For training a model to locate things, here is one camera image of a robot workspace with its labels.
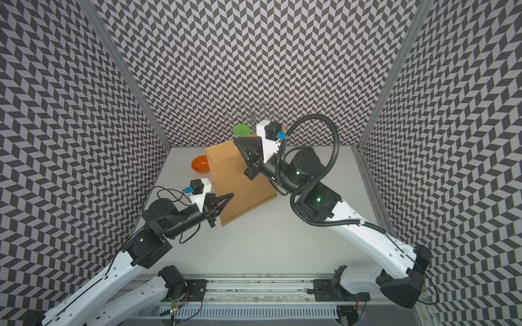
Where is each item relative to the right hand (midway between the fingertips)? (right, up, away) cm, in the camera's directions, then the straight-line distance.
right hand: (235, 145), depth 51 cm
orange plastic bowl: (-28, -5, +55) cm, 62 cm away
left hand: (-3, -15, +11) cm, 19 cm away
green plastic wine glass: (-3, +9, +30) cm, 31 cm away
